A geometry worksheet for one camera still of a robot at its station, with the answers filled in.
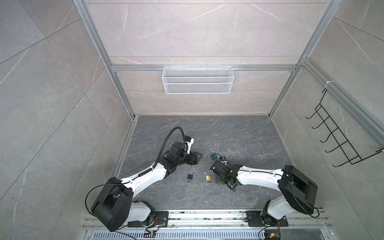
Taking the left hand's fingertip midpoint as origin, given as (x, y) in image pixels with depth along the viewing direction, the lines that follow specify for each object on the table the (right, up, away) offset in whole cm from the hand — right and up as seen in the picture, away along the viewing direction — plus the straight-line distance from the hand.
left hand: (198, 151), depth 83 cm
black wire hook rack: (+61, +2, -25) cm, 66 cm away
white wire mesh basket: (0, +47, +17) cm, 50 cm away
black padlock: (-5, -16, +5) cm, 17 cm away
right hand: (+13, -16, +6) cm, 21 cm away
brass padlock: (+6, -17, +5) cm, 19 cm away
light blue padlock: (+9, -4, +13) cm, 17 cm away
